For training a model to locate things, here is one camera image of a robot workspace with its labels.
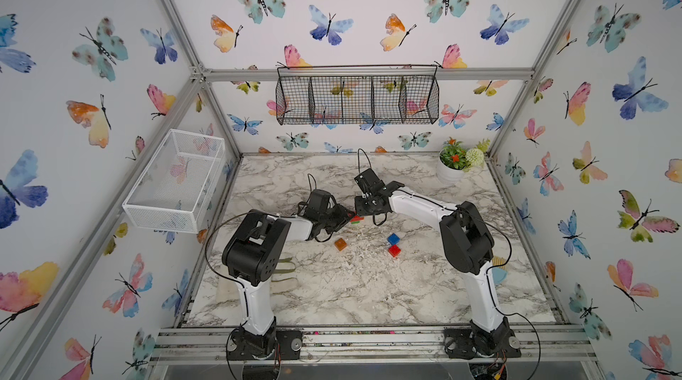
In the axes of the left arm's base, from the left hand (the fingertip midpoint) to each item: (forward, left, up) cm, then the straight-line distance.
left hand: (357, 214), depth 97 cm
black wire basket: (+35, -1, +27) cm, 44 cm away
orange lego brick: (-10, +6, -4) cm, 12 cm away
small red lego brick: (-13, -12, -3) cm, 18 cm away
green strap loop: (-19, +24, -4) cm, 31 cm away
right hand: (+2, -1, +2) cm, 3 cm away
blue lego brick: (-9, -12, -3) cm, 15 cm away
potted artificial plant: (+16, -36, +11) cm, 41 cm away
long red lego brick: (-4, 0, +3) cm, 5 cm away
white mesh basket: (+1, +58, +15) cm, 60 cm away
